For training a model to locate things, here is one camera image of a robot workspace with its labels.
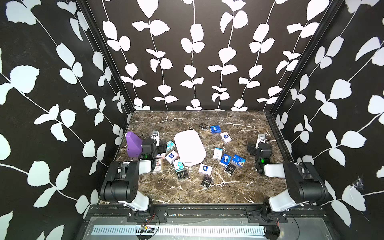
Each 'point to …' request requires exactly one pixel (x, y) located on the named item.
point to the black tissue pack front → (206, 181)
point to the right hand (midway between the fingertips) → (258, 139)
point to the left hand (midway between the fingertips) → (157, 137)
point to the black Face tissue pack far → (204, 127)
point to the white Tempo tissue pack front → (205, 169)
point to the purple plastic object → (134, 144)
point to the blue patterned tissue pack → (238, 160)
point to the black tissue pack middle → (183, 175)
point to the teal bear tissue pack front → (179, 166)
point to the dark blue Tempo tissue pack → (215, 129)
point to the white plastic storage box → (190, 148)
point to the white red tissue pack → (158, 167)
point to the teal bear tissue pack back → (170, 144)
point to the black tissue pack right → (230, 169)
